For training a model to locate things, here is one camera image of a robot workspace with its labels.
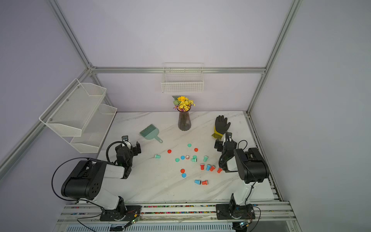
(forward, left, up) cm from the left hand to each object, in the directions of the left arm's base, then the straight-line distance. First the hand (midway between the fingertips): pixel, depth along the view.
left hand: (130, 144), depth 94 cm
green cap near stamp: (-6, -43, -6) cm, 44 cm away
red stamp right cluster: (-15, -54, -5) cm, 56 cm away
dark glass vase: (+17, -36, +3) cm, 40 cm away
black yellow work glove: (+20, -65, -5) cm, 68 cm away
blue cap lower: (-18, -37, -5) cm, 41 cm away
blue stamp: (-23, -45, -3) cm, 50 cm away
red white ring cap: (-7, -38, -5) cm, 39 cm away
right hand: (+5, -65, -2) cm, 65 cm away
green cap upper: (+3, -40, -6) cm, 40 cm away
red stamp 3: (-23, -49, -4) cm, 54 cm away
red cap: (-2, -26, -6) cm, 26 cm away
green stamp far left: (-6, -18, -4) cm, 20 cm away
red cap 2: (-1, -44, -6) cm, 45 cm away
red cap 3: (-16, -36, -5) cm, 39 cm away
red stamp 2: (-15, -59, -5) cm, 61 cm away
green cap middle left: (-8, -32, -5) cm, 33 cm away
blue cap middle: (-7, -35, -5) cm, 36 cm away
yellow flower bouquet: (+18, -35, +20) cm, 44 cm away
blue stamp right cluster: (-14, -52, -4) cm, 54 cm away
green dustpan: (+14, -10, -6) cm, 18 cm away
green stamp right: (-8, -50, -5) cm, 51 cm away
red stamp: (-13, -48, -5) cm, 50 cm away
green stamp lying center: (-9, -43, -3) cm, 44 cm away
